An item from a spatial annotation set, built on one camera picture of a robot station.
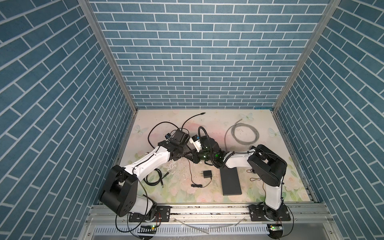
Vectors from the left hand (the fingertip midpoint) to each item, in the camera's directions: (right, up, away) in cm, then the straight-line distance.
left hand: (186, 149), depth 88 cm
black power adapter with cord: (+11, -14, -3) cm, 18 cm away
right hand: (-2, -2, -3) cm, 4 cm away
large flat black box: (+25, -18, -5) cm, 31 cm away
